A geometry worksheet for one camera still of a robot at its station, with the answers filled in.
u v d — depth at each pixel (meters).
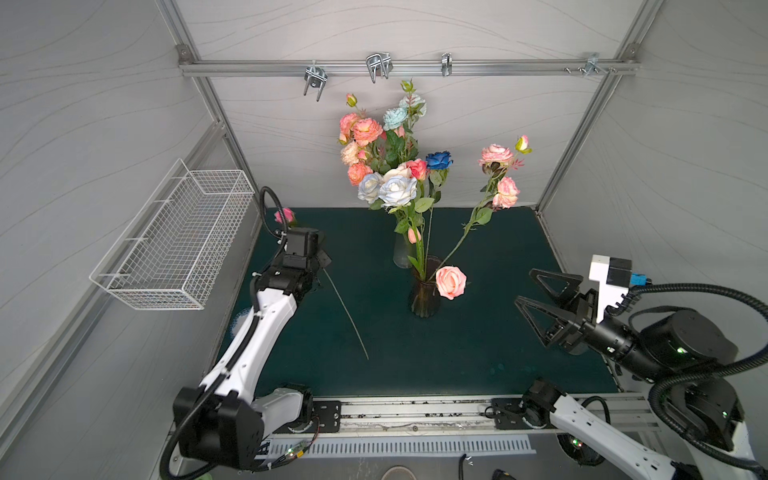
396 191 0.60
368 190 0.73
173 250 0.69
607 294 0.40
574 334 0.39
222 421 0.38
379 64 0.77
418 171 0.72
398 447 0.70
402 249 1.01
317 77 0.80
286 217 0.80
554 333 0.41
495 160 0.64
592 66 0.77
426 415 0.75
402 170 0.67
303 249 0.58
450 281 0.51
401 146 0.80
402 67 0.81
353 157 0.75
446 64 0.78
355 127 0.74
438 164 0.73
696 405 0.36
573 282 0.49
